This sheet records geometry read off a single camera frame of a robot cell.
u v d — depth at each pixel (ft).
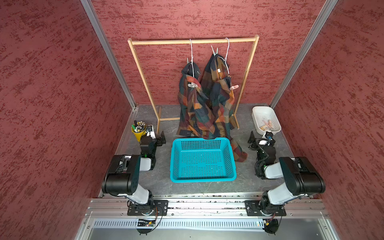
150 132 2.56
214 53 2.74
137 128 3.11
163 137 2.87
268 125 3.54
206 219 2.39
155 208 2.41
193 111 2.34
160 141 2.79
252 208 2.42
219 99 2.77
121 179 1.48
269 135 2.43
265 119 3.71
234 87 2.34
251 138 2.71
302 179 1.47
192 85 2.20
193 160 2.96
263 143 2.56
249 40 2.22
